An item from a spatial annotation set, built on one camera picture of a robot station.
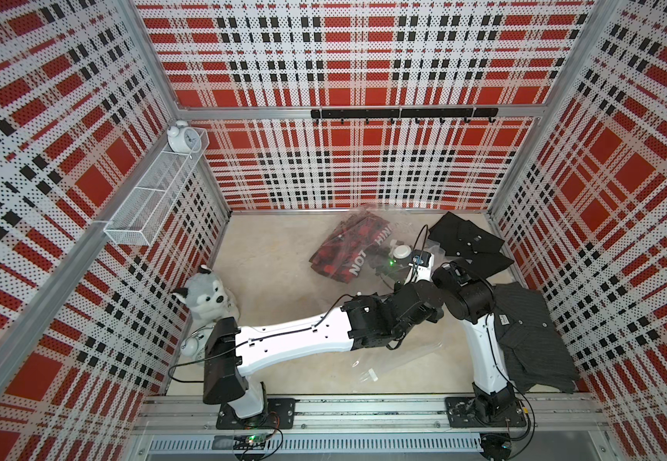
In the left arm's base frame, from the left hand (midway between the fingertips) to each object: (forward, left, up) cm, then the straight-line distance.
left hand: (439, 288), depth 66 cm
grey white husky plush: (+3, +60, -10) cm, 61 cm away
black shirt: (+35, -21, -26) cm, 49 cm away
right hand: (+29, +16, -21) cm, 39 cm away
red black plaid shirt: (+25, +23, -21) cm, 40 cm away
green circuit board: (-28, +45, -27) cm, 60 cm away
